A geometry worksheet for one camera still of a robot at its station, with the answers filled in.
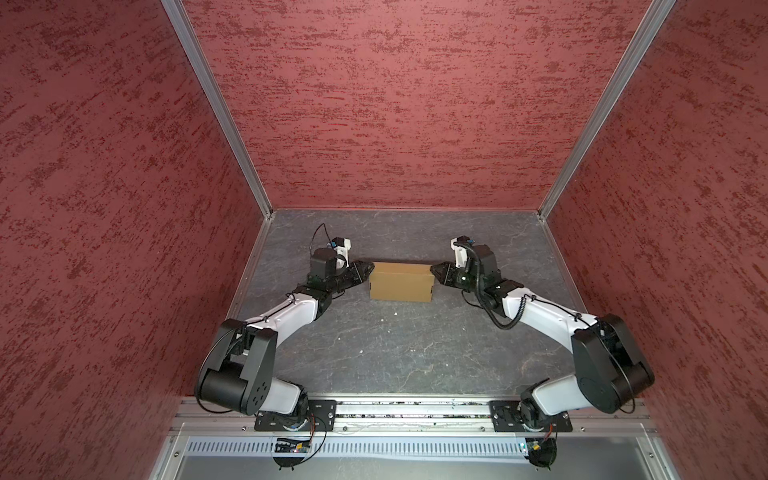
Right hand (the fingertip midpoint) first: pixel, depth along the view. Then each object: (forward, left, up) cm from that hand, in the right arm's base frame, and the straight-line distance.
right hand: (429, 275), depth 87 cm
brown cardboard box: (0, +7, -3) cm, 7 cm away
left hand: (+2, +17, 0) cm, 17 cm away
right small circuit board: (-41, -24, -14) cm, 50 cm away
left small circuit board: (-39, +39, -15) cm, 57 cm away
